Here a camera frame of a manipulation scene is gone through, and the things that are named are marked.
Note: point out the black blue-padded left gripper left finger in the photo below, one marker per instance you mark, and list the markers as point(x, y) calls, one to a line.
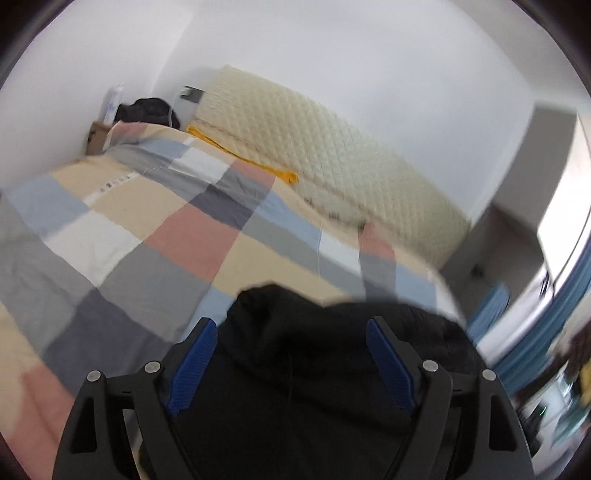
point(94, 443)

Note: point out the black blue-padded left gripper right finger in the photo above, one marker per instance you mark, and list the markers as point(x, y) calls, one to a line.
point(463, 426)

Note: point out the large black jacket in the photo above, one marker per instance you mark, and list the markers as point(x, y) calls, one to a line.
point(292, 391)

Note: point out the black clothes pile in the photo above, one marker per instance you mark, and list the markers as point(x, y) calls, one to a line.
point(148, 110)

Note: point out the blue curtain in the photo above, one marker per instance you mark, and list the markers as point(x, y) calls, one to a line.
point(530, 356)

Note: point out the blue folded cloth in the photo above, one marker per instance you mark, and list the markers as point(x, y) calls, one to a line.
point(489, 311)

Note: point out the plaid patchwork bed quilt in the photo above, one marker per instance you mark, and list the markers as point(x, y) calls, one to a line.
point(110, 259)

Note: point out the grey wardrobe cabinet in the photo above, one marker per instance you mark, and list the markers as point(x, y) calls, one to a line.
point(503, 246)

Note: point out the floral pillow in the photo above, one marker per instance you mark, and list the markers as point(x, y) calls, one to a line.
point(339, 209)

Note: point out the cream quilted headboard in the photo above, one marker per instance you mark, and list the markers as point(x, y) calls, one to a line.
point(279, 127)

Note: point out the yellow cloth strip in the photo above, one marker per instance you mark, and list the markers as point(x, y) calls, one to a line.
point(289, 177)

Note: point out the brown cardboard box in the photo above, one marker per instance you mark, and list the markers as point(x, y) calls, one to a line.
point(97, 137)

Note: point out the white spray bottle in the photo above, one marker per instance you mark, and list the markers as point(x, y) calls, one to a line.
point(113, 101)

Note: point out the grey wall socket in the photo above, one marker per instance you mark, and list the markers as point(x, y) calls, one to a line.
point(191, 94)

